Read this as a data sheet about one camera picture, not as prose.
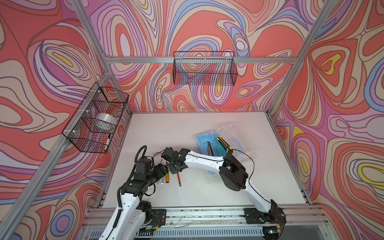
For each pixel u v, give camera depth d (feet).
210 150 3.21
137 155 2.02
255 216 2.41
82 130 2.25
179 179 2.82
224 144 2.98
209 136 3.18
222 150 2.88
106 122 2.29
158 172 2.36
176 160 2.25
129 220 1.59
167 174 2.84
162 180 2.77
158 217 2.37
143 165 1.99
